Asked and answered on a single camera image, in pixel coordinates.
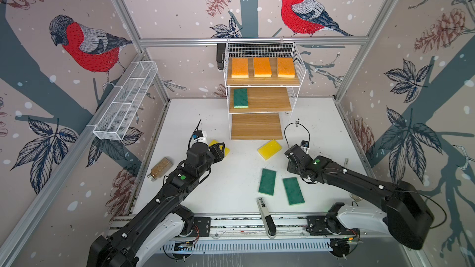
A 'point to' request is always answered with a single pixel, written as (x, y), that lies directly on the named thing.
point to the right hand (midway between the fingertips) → (291, 167)
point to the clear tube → (346, 162)
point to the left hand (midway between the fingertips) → (222, 145)
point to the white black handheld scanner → (269, 226)
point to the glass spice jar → (160, 169)
